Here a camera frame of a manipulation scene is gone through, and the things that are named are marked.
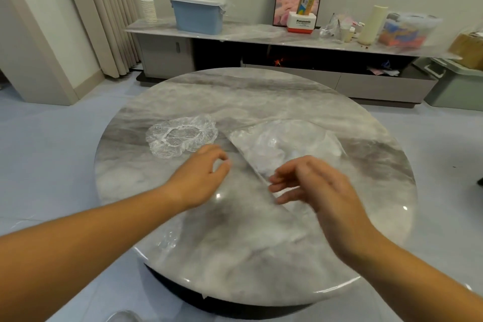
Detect person's left hand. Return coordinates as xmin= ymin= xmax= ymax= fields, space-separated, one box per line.
xmin=162 ymin=144 xmax=232 ymax=211

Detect person's right hand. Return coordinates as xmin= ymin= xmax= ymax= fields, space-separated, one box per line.
xmin=269 ymin=155 xmax=382 ymax=266

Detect pile of clear plastic caps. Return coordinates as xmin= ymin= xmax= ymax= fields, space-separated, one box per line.
xmin=145 ymin=114 xmax=220 ymax=159

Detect clear plastic bag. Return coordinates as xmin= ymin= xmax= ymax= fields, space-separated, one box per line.
xmin=228 ymin=119 xmax=348 ymax=206

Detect person's right forearm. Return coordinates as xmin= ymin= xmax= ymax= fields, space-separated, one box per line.
xmin=343 ymin=231 xmax=483 ymax=322

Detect person's left forearm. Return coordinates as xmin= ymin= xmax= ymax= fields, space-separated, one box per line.
xmin=0 ymin=186 xmax=186 ymax=322

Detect blue storage box white lid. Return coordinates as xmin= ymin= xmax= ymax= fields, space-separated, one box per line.
xmin=169 ymin=0 xmax=229 ymax=36

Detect green storage bin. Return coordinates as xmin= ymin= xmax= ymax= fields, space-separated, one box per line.
xmin=423 ymin=57 xmax=483 ymax=111

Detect long grey low cabinet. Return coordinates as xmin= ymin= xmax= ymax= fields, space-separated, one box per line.
xmin=124 ymin=18 xmax=461 ymax=105

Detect black table base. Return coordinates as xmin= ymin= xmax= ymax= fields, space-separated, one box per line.
xmin=147 ymin=265 xmax=318 ymax=320

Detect crumpled clear wrapper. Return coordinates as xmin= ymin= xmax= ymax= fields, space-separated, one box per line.
xmin=320 ymin=15 xmax=344 ymax=38

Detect stack of paper cups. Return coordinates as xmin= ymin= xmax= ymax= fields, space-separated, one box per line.
xmin=137 ymin=0 xmax=158 ymax=25

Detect cream paper roll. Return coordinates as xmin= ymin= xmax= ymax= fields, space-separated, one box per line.
xmin=357 ymin=5 xmax=389 ymax=47

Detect red and white box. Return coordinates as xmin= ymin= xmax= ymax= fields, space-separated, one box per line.
xmin=287 ymin=12 xmax=318 ymax=34

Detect clear container colourful contents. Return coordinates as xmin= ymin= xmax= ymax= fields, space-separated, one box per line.
xmin=379 ymin=12 xmax=442 ymax=50

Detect beige curtain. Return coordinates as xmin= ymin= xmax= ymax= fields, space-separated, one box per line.
xmin=56 ymin=0 xmax=143 ymax=79

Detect brown cardboard box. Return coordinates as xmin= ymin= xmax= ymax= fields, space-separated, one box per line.
xmin=450 ymin=31 xmax=483 ymax=71

